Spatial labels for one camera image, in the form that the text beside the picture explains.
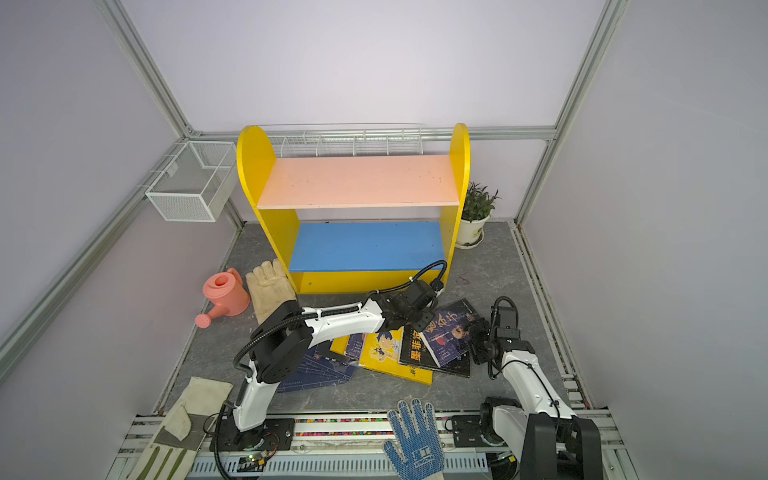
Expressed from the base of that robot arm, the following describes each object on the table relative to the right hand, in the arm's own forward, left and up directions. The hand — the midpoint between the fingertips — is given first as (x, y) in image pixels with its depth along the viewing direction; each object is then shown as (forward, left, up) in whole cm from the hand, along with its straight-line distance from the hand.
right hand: (467, 334), depth 88 cm
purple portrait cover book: (-2, +6, +1) cm, 7 cm away
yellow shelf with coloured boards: (+50, +37, -3) cm, 63 cm away
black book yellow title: (-6, +16, +2) cm, 17 cm away
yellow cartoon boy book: (-7, +25, +3) cm, 26 cm away
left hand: (+5, +12, +4) cm, 13 cm away
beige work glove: (+17, +65, -2) cm, 67 cm away
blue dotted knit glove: (-28, +15, -2) cm, 32 cm away
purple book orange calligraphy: (-5, +32, +4) cm, 33 cm away
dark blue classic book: (-9, +40, +3) cm, 41 cm away
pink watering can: (+9, +72, +9) cm, 73 cm away
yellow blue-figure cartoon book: (-5, +37, +4) cm, 37 cm away
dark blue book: (-12, +43, +3) cm, 45 cm away
